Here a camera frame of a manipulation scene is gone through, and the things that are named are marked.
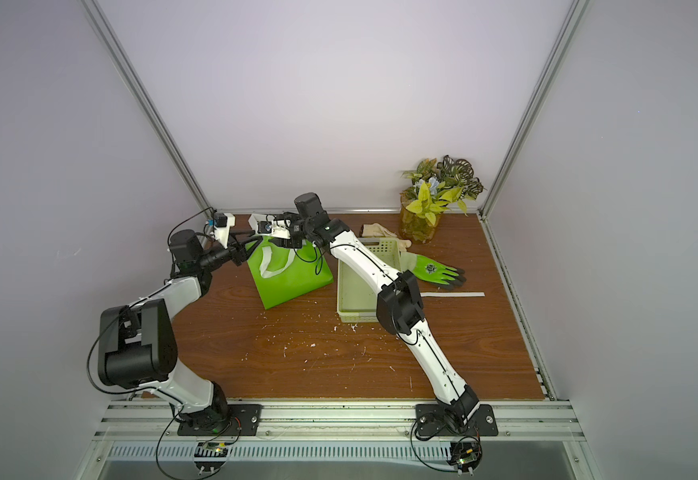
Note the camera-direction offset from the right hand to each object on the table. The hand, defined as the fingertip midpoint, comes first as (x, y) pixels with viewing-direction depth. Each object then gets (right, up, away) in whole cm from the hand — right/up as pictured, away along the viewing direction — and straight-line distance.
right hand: (273, 220), depth 87 cm
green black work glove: (+50, -17, +14) cm, 55 cm away
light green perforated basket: (+25, -23, +6) cm, 34 cm away
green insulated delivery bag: (+3, -16, -1) cm, 17 cm away
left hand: (-4, -5, -1) cm, 6 cm away
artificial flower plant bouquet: (+51, +11, +5) cm, 52 cm away
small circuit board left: (-11, -60, -15) cm, 62 cm away
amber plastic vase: (+48, -2, +20) cm, 52 cm away
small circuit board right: (+51, -58, -17) cm, 79 cm away
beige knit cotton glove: (+33, -3, +26) cm, 42 cm away
